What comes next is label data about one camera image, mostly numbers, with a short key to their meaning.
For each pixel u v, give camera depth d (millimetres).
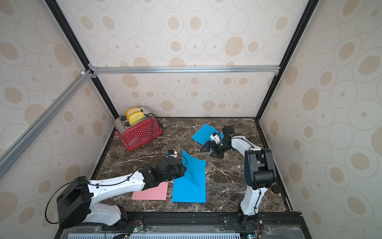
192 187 857
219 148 820
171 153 747
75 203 410
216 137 879
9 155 512
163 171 609
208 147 814
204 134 1119
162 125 1124
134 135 927
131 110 962
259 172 498
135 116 922
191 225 729
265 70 906
